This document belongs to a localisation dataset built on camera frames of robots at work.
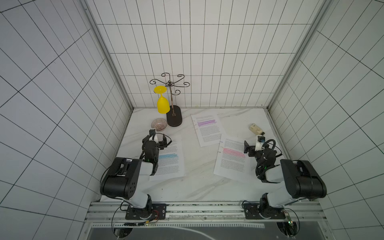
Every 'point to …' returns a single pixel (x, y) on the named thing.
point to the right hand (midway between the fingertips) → (254, 139)
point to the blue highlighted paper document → (171, 162)
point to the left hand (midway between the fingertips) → (156, 136)
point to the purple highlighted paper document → (208, 129)
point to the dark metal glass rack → (174, 116)
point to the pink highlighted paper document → (231, 161)
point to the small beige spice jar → (256, 129)
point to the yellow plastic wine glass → (163, 105)
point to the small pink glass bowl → (159, 124)
